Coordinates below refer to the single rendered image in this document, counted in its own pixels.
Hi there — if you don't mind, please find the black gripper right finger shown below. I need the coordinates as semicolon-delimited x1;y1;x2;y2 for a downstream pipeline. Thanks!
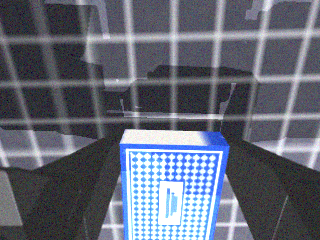
222;134;320;240

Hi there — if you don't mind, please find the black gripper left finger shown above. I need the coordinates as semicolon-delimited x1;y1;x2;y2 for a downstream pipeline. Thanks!
0;131;124;240

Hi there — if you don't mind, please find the black grid work mat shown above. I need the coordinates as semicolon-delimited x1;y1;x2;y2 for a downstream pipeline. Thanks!
0;0;320;172

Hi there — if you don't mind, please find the blue rectangular card box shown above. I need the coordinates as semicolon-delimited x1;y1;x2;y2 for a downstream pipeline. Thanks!
120;129;229;240

